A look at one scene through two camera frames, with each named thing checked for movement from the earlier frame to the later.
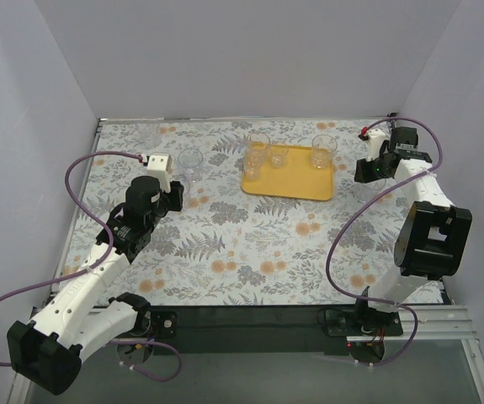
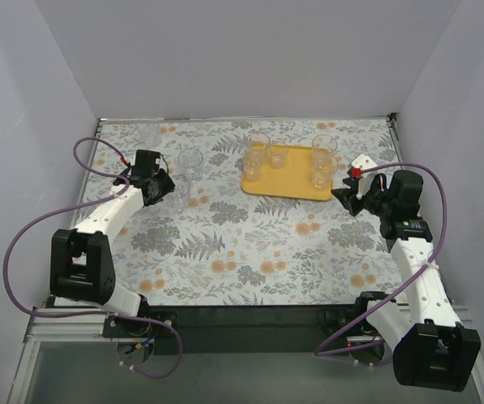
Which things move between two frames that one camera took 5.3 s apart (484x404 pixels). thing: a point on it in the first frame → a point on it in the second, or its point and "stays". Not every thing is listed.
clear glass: x=150 y=135 stays
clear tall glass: x=189 y=161 stays
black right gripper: x=364 y=171 → x=354 y=195
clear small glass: x=253 y=165 stays
